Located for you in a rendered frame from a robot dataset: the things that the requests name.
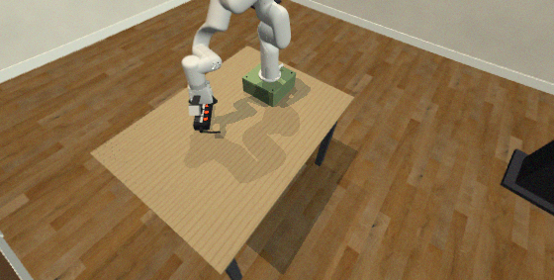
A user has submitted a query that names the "black power strip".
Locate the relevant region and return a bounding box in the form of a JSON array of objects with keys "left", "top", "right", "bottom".
[{"left": 193, "top": 104, "right": 220, "bottom": 133}]

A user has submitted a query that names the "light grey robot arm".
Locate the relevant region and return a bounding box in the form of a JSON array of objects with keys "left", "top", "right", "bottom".
[{"left": 182, "top": 0, "right": 291, "bottom": 90}]

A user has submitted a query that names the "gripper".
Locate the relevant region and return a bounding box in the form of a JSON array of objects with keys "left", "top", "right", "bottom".
[{"left": 188, "top": 84, "right": 218, "bottom": 114}]

